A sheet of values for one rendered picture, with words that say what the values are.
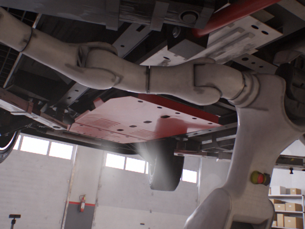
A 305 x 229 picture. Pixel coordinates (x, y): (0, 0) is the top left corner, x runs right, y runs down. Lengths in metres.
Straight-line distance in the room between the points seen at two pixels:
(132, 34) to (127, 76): 0.40
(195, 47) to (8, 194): 9.36
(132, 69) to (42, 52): 0.23
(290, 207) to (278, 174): 1.54
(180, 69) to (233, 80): 0.14
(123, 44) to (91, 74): 0.51
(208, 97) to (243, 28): 0.33
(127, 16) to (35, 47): 0.24
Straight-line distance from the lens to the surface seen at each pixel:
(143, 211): 11.55
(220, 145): 2.67
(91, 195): 10.62
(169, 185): 3.05
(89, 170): 10.62
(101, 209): 10.84
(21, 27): 0.75
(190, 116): 1.89
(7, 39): 0.75
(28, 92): 2.31
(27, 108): 1.84
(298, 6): 1.08
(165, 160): 2.88
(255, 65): 1.52
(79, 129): 2.72
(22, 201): 10.13
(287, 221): 11.66
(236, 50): 1.21
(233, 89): 0.85
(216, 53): 1.21
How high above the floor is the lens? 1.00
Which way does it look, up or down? 18 degrees up
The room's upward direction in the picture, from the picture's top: 6 degrees clockwise
